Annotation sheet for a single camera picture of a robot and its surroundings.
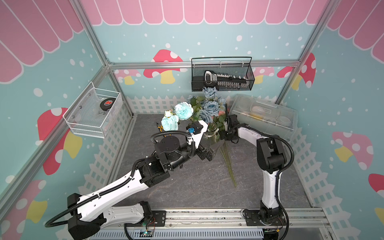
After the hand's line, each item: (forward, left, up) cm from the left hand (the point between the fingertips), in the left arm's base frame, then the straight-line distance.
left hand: (214, 135), depth 56 cm
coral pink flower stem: (+38, -10, -30) cm, 49 cm away
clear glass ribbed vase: (+20, -1, -29) cm, 35 cm away
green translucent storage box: (+32, -36, -21) cm, 52 cm away
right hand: (+28, -12, -39) cm, 49 cm away
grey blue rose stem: (+24, -1, -6) cm, 25 cm away
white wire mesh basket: (+17, +62, -8) cm, 65 cm away
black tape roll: (+26, +55, -8) cm, 61 cm away
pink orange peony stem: (+16, -12, -40) cm, 44 cm away
